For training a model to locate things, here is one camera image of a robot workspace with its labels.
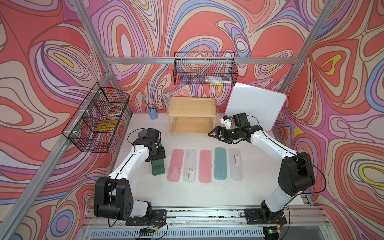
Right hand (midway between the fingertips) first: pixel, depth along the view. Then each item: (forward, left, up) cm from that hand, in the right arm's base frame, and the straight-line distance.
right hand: (214, 140), depth 85 cm
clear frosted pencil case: (-8, +15, -16) cm, 23 cm away
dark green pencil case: (-12, +33, -8) cm, 36 cm away
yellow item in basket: (-1, +53, +17) cm, 56 cm away
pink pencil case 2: (-14, +6, -15) cm, 21 cm away
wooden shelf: (+16, +13, +5) cm, 21 cm away
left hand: (-5, +33, -6) cm, 34 cm away
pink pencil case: (-11, +24, -14) cm, 30 cm away
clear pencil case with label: (-10, -13, -16) cm, 23 cm away
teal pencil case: (-8, -4, -15) cm, 18 cm away
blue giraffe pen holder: (+32, +42, -8) cm, 53 cm away
